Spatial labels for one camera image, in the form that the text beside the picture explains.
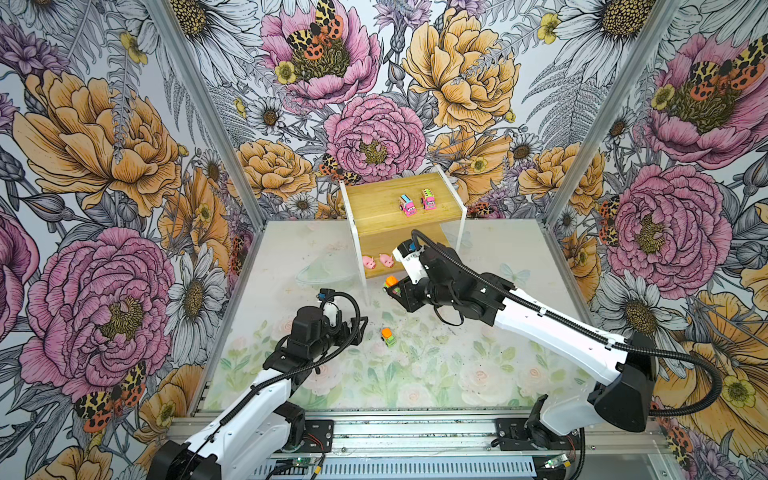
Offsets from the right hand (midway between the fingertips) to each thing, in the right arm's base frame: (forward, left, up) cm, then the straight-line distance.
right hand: (396, 298), depth 72 cm
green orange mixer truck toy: (+1, +1, +3) cm, 4 cm away
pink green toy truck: (+22, -9, +12) cm, 26 cm away
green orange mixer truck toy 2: (0, +3, -22) cm, 22 cm away
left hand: (+1, +12, -15) cm, 19 cm away
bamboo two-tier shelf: (+20, +2, +9) cm, 22 cm away
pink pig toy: (+15, +7, -5) cm, 18 cm away
